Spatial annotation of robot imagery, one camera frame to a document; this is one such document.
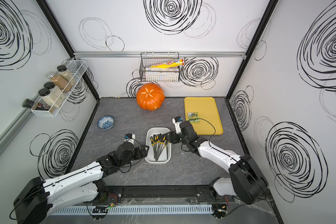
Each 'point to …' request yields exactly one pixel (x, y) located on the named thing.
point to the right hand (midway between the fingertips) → (169, 134)
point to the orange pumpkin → (150, 96)
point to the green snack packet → (193, 117)
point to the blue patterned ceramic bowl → (105, 122)
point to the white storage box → (163, 159)
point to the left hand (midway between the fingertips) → (144, 149)
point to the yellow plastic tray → (209, 122)
